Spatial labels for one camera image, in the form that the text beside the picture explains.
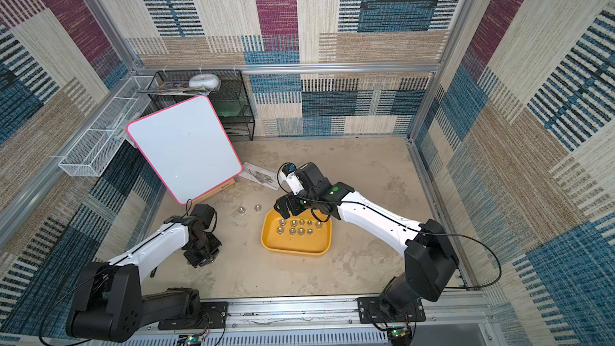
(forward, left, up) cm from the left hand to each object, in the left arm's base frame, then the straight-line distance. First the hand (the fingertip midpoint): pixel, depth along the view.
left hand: (216, 254), depth 86 cm
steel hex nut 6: (+11, -33, +1) cm, 35 cm away
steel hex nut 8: (+7, -30, +2) cm, 31 cm away
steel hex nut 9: (+7, -33, +1) cm, 34 cm away
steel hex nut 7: (+8, -27, +1) cm, 28 cm away
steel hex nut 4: (+11, -27, +1) cm, 29 cm away
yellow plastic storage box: (+3, -19, +2) cm, 20 cm away
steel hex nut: (+17, -6, 0) cm, 18 cm away
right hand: (+12, -25, +17) cm, 32 cm away
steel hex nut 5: (+11, -30, +1) cm, 32 cm away
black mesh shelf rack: (+59, +1, +29) cm, 65 cm away
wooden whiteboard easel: (+19, +11, +4) cm, 23 cm away
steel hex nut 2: (+18, -13, +1) cm, 22 cm away
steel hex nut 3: (+11, -23, +2) cm, 25 cm away
